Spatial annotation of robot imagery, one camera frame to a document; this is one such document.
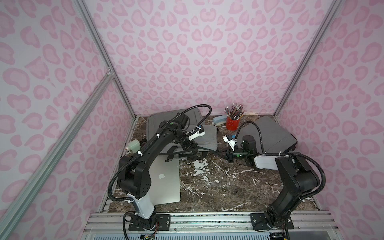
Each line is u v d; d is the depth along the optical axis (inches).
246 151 30.1
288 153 21.9
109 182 16.1
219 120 44.4
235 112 40.8
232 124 40.9
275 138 39.6
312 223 28.9
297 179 18.7
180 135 28.1
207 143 34.7
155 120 43.5
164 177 34.1
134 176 17.8
